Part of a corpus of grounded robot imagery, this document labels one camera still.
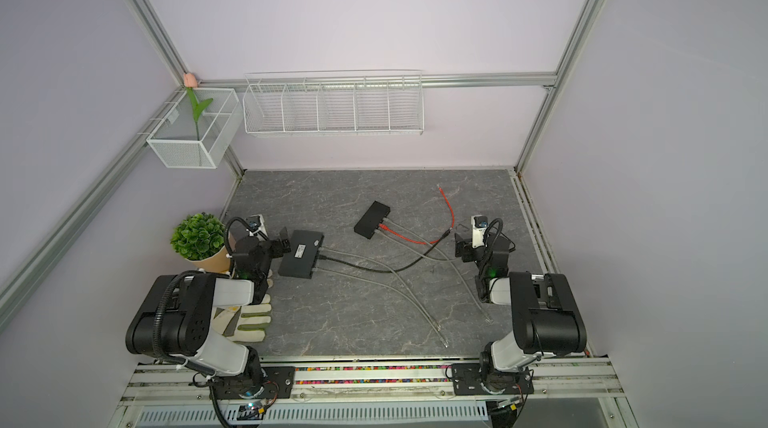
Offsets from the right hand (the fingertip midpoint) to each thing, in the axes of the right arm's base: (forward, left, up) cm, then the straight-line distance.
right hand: (473, 233), depth 94 cm
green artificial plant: (-7, +80, +10) cm, 81 cm away
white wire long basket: (+37, +45, +24) cm, 63 cm away
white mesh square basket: (+21, +84, +25) cm, 90 cm away
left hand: (0, +63, +2) cm, 63 cm away
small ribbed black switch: (+10, +34, -6) cm, 36 cm away
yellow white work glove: (-26, +67, -6) cm, 72 cm away
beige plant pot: (-11, +76, +3) cm, 77 cm away
